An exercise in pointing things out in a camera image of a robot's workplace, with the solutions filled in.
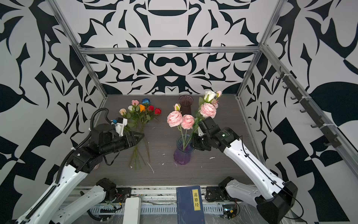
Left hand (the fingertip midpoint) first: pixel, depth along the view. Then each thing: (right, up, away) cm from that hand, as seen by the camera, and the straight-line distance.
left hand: (140, 133), depth 69 cm
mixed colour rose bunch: (-13, +8, +35) cm, 38 cm away
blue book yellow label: (+24, -37, +1) cm, 45 cm away
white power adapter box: (-3, -35, -3) cm, 36 cm away
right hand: (+24, -5, +4) cm, 25 cm away
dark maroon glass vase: (+23, +17, +25) cm, 38 cm away
